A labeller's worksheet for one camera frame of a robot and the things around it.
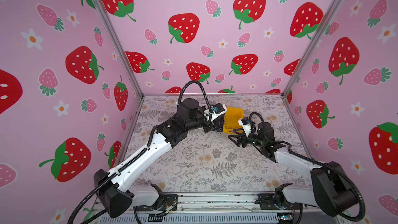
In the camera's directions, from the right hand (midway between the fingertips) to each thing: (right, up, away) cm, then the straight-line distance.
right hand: (230, 135), depth 82 cm
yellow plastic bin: (+6, +9, +29) cm, 31 cm away
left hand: (-6, +13, -15) cm, 21 cm away
